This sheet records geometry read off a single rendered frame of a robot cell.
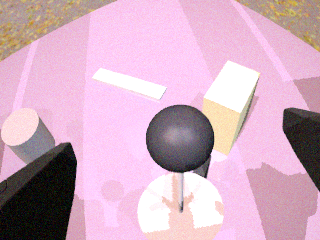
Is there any pale yellow block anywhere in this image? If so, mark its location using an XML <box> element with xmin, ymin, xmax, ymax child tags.
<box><xmin>201</xmin><ymin>61</ymin><xmax>260</xmax><ymax>156</ymax></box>

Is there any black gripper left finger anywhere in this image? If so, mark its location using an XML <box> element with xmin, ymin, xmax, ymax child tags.
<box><xmin>0</xmin><ymin>141</ymin><xmax>77</xmax><ymax>240</ymax></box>

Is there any white flat bar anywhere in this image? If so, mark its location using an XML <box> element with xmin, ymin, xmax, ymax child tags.
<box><xmin>92</xmin><ymin>68</ymin><xmax>167</xmax><ymax>101</ymax></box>

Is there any grey cylinder with pale pink top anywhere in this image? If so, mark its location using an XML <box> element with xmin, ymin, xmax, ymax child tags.
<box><xmin>1</xmin><ymin>108</ymin><xmax>55</xmax><ymax>165</ymax></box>

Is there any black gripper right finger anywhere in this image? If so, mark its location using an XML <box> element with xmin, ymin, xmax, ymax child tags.
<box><xmin>283</xmin><ymin>108</ymin><xmax>320</xmax><ymax>192</ymax></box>

